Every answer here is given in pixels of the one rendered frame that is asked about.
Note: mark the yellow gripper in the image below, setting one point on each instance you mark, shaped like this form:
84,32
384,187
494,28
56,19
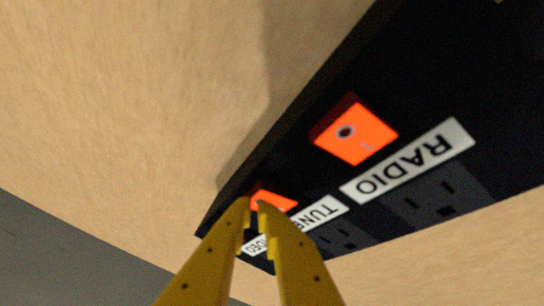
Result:
205,278

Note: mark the black power strip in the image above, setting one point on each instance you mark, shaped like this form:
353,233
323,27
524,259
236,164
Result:
428,110

